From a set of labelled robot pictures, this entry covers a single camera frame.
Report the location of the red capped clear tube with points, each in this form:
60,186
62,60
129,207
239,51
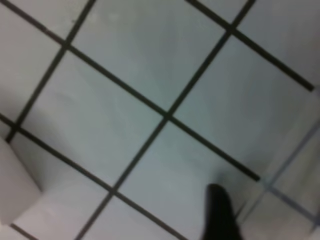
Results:
286,203

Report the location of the white grid cloth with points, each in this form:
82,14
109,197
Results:
124,111

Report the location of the white cube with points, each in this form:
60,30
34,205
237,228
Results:
18,191

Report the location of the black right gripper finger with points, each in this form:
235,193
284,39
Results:
220,219

